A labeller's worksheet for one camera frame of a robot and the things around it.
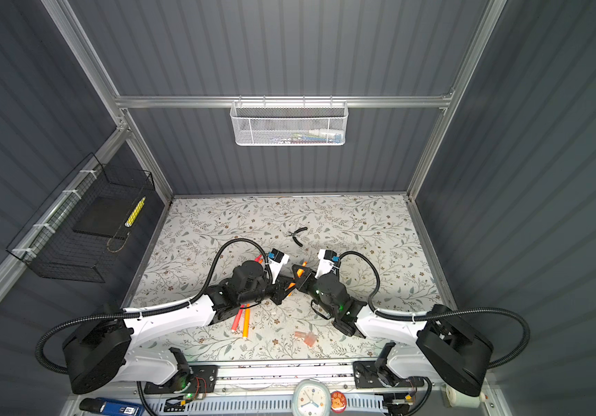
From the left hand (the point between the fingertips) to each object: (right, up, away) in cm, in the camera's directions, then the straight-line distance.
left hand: (299, 282), depth 78 cm
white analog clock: (+3, -28, -10) cm, 30 cm away
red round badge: (+11, -30, -9) cm, 33 cm away
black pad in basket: (-56, +20, -4) cm, 59 cm away
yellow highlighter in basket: (-50, +21, -1) cm, 54 cm away
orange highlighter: (0, +3, 0) cm, 3 cm away
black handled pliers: (-3, +12, +27) cm, 30 cm away
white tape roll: (+40, -26, -14) cm, 50 cm away
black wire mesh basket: (-62, +16, -7) cm, 64 cm away
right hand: (-2, +3, +1) cm, 4 cm away
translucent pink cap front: (+3, -18, +2) cm, 19 cm away
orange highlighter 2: (-18, -14, +6) cm, 23 cm away
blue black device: (-50, -30, -12) cm, 59 cm away
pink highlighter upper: (-17, +4, +21) cm, 27 cm away
